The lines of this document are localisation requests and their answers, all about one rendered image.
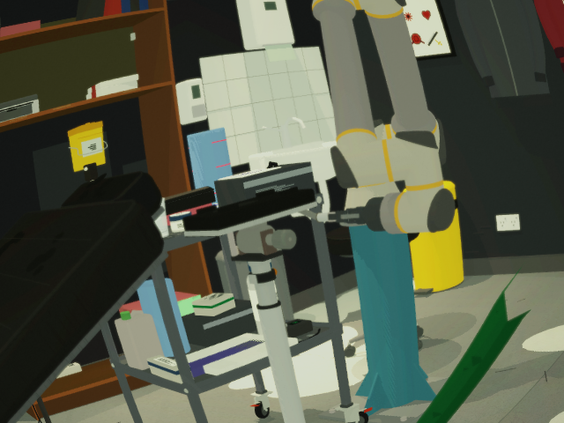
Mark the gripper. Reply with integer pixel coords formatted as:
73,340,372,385
303,196,385,231

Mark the grey clamp knob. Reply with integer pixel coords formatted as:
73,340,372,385
269,227,298,250

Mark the white armrest column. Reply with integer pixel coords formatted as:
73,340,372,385
245,258,306,423

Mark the black tattoo client chair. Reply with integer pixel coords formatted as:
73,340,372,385
0,170,165,423

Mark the grey steel trolley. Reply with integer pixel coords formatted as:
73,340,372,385
99,200,372,423

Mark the white wash basin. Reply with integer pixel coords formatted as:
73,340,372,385
247,139,338,182

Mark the black power supply unit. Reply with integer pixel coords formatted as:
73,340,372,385
213,160,315,209

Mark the yellow pedal bin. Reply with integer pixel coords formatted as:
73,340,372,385
408,179,466,295

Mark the white tiled splashback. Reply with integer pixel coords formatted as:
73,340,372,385
198,45,338,152

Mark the blue upright panel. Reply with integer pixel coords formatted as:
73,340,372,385
186,127,232,191

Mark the black flat box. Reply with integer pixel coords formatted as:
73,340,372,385
164,186,218,214

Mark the white box with green stripe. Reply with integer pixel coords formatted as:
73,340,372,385
192,292,237,318

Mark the white and purple flat pack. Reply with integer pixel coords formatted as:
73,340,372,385
186,332,300,379

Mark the pink and green box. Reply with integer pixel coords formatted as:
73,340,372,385
118,290,203,317

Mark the white soap dispenser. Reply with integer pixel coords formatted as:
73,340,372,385
174,78,209,125

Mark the blue canister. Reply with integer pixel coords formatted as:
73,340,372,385
136,276,192,359

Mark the green plant leaf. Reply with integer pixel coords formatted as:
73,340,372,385
415,271,533,423

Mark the white paper towel dispenser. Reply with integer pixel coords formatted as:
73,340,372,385
234,0,296,51

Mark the framed flash art poster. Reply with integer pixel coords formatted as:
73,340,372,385
401,0,456,60

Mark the small white labelled box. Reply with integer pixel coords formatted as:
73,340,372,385
146,353,182,376

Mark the brown wooden shelf unit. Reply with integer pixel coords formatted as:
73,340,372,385
0,0,213,418

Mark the white jug with green cap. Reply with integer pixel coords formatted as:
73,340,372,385
114,309,156,372

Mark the grey hanging coat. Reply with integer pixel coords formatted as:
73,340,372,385
452,0,553,100

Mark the yellow sharps box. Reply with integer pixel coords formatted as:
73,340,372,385
66,121,109,174

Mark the red hanging cloth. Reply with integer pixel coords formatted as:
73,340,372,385
533,0,564,63

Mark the grey flat device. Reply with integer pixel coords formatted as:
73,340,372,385
0,93,41,124

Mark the pink book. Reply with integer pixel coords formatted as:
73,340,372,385
0,19,41,38

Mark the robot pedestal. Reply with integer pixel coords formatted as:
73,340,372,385
350,222,438,410

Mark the white wall socket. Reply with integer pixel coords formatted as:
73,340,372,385
494,213,522,234

